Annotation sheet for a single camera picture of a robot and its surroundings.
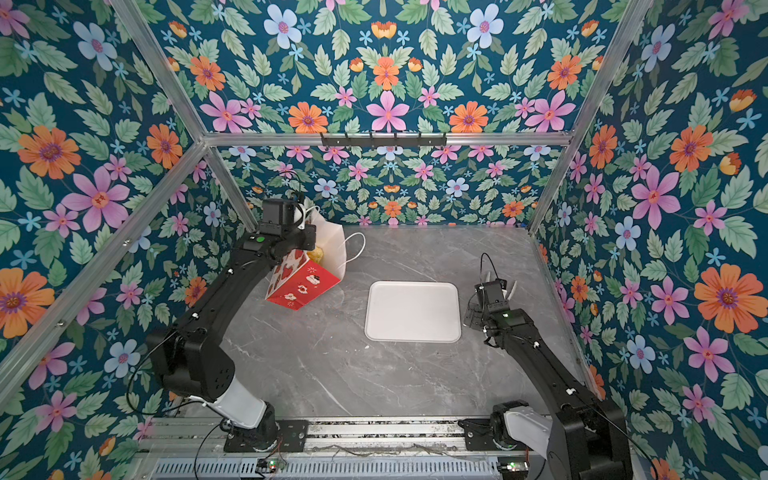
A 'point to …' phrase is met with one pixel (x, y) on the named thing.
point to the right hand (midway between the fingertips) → (486, 316)
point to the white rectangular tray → (413, 311)
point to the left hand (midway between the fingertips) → (311, 221)
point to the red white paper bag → (301, 277)
